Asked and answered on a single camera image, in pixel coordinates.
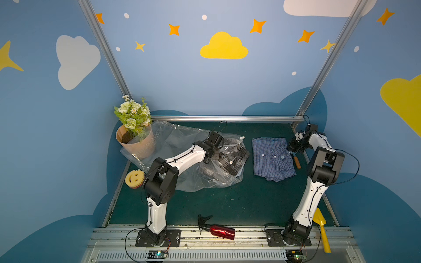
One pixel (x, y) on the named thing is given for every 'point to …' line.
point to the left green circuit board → (157, 254)
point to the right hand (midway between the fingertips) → (290, 146)
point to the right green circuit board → (294, 256)
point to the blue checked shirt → (273, 159)
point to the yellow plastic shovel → (319, 218)
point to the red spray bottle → (216, 230)
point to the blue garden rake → (298, 164)
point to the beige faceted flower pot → (142, 148)
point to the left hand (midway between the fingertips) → (216, 152)
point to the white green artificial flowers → (136, 116)
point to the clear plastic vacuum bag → (223, 171)
